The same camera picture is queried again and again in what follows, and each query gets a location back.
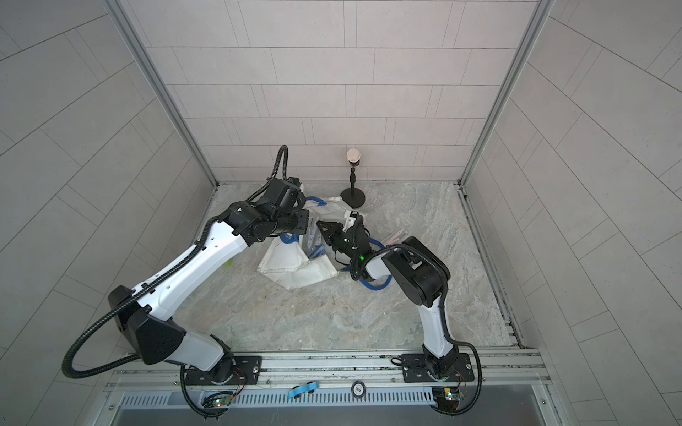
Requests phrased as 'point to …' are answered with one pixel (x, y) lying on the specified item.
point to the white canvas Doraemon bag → (305, 259)
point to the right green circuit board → (453, 394)
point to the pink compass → (395, 238)
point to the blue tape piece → (303, 390)
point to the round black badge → (358, 389)
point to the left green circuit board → (223, 402)
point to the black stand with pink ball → (352, 196)
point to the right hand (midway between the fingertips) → (317, 224)
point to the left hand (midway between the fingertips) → (312, 218)
